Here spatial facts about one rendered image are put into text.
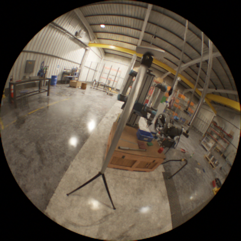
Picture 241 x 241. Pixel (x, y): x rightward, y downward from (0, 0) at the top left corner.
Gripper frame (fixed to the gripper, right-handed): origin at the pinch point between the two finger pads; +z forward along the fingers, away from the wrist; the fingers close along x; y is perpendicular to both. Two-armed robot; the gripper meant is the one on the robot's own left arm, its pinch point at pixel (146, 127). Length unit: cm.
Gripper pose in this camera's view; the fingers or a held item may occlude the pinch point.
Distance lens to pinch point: 159.4
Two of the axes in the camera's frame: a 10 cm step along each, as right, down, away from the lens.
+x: -0.1, -4.3, 9.0
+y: 9.4, 2.9, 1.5
